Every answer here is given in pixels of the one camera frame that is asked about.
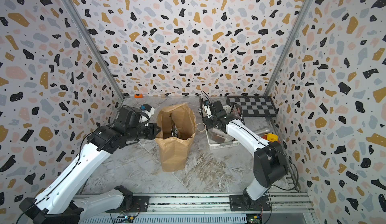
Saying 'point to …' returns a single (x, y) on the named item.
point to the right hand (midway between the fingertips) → (209, 118)
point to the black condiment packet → (174, 128)
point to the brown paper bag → (175, 151)
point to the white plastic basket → (232, 144)
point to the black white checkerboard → (254, 106)
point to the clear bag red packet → (217, 136)
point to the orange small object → (137, 96)
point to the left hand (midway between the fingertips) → (162, 129)
